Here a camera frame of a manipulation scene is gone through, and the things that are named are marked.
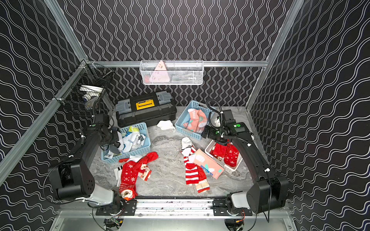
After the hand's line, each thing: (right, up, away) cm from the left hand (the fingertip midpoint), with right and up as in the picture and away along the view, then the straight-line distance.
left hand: (111, 138), depth 86 cm
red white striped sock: (+49, -21, 0) cm, 54 cm away
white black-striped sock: (+45, -5, +9) cm, 46 cm away
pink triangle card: (+28, +40, +5) cm, 49 cm away
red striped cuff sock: (+65, -8, +4) cm, 66 cm away
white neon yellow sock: (+9, -2, +7) cm, 11 cm away
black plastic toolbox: (+25, +20, +12) cm, 34 cm away
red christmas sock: (+74, -12, +7) cm, 75 cm away
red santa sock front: (+11, -24, -3) cm, 27 cm away
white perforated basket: (+68, -17, -3) cm, 70 cm away
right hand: (+57, +2, -5) cm, 57 cm away
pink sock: (+53, +11, +17) cm, 57 cm away
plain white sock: (+29, +8, +21) cm, 37 cm away
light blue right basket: (+43, +13, +27) cm, 52 cm away
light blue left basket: (0, -10, -2) cm, 11 cm away
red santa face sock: (+20, -20, 0) cm, 29 cm away
